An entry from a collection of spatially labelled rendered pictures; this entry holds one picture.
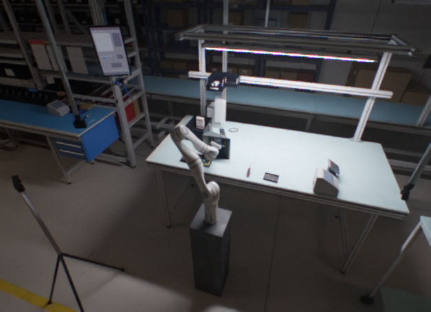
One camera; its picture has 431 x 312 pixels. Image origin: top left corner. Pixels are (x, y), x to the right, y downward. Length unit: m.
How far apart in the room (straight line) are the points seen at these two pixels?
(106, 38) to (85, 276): 2.25
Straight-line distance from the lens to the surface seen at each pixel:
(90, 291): 2.76
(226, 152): 2.13
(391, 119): 3.58
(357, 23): 5.88
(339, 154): 2.47
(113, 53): 2.82
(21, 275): 3.17
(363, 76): 5.06
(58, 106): 3.55
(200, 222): 1.85
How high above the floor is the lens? 2.28
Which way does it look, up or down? 35 degrees down
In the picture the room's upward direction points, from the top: straight up
